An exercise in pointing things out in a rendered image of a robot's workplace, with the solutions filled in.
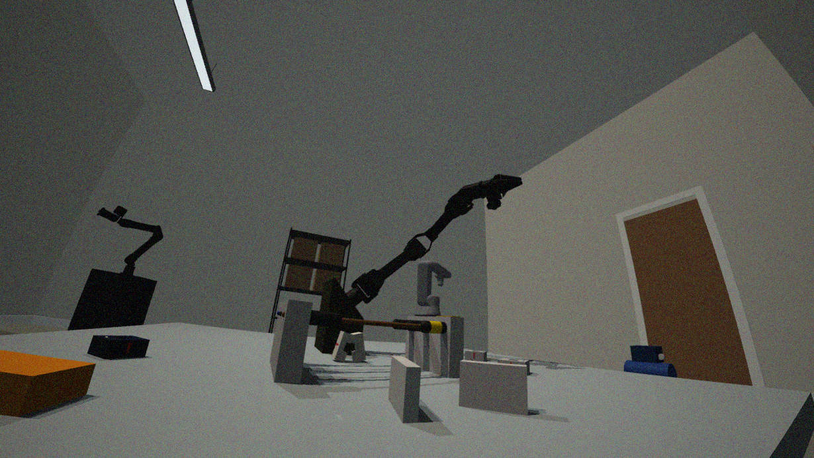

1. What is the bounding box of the orange rectangular block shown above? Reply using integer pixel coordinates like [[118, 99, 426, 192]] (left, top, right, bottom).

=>
[[0, 350, 96, 417]]

